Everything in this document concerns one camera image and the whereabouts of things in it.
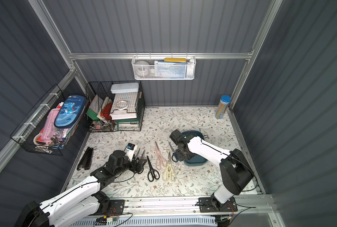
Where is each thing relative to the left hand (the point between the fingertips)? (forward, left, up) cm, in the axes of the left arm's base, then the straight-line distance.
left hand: (140, 158), depth 82 cm
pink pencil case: (+4, +41, +22) cm, 47 cm away
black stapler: (0, +35, -6) cm, 36 cm away
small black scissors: (-6, 0, +7) cm, 10 cm away
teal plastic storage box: (0, -33, -3) cm, 34 cm away
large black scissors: (-6, -8, -9) cm, 13 cm away
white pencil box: (+50, +22, +13) cm, 56 cm away
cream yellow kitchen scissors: (-5, -17, -7) cm, 20 cm away
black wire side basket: (-1, +45, +26) cm, 52 cm away
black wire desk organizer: (+32, +19, +11) cm, 39 cm away
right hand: (+3, -28, -2) cm, 28 cm away
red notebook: (+27, +24, +11) cm, 38 cm away
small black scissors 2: (-5, -3, +5) cm, 8 cm away
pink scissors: (+2, -12, -8) cm, 15 cm away
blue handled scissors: (+5, -20, -8) cm, 22 cm away
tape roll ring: (+33, +15, +12) cm, 38 cm away
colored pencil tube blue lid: (+37, -56, +9) cm, 68 cm away
